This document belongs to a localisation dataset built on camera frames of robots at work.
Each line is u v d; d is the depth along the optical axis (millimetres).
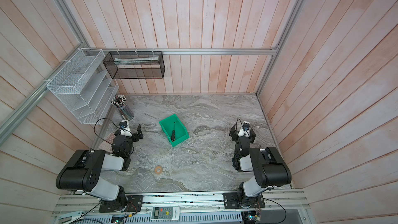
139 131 840
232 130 832
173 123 1036
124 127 762
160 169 842
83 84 721
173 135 955
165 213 698
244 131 753
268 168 463
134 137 812
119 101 942
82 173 445
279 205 648
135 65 1020
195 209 730
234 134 816
